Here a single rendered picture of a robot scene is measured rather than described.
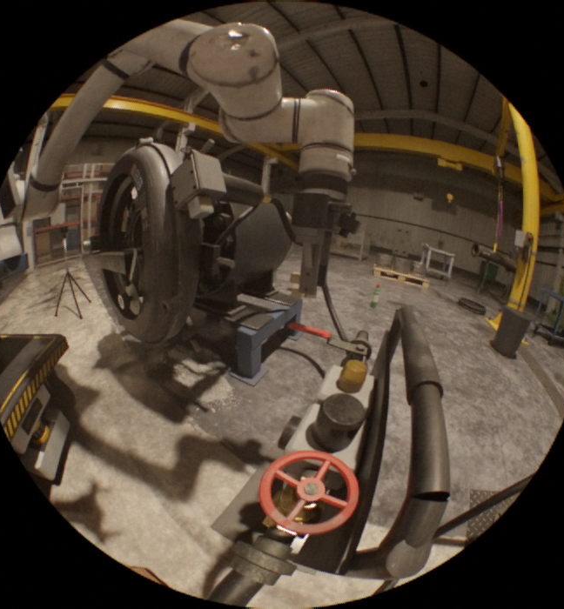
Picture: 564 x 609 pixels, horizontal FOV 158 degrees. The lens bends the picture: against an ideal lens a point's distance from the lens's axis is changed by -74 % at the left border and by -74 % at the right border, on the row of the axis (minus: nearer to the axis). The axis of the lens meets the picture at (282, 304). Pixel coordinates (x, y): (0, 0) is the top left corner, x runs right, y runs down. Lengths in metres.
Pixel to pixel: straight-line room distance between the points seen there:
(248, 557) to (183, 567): 0.50
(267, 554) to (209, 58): 0.41
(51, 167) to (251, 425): 1.16
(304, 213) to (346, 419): 0.25
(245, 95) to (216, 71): 0.05
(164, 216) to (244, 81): 0.36
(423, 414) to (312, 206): 0.26
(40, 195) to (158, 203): 0.55
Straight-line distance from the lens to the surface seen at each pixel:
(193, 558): 0.68
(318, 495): 0.16
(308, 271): 0.31
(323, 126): 0.35
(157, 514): 0.72
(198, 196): 0.45
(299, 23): 8.91
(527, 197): 3.51
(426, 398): 0.16
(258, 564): 0.20
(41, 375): 0.81
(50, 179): 0.90
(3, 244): 0.88
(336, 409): 0.20
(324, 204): 0.28
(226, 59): 0.23
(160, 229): 0.51
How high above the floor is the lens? 0.66
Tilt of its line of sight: 21 degrees down
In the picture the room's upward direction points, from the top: 5 degrees clockwise
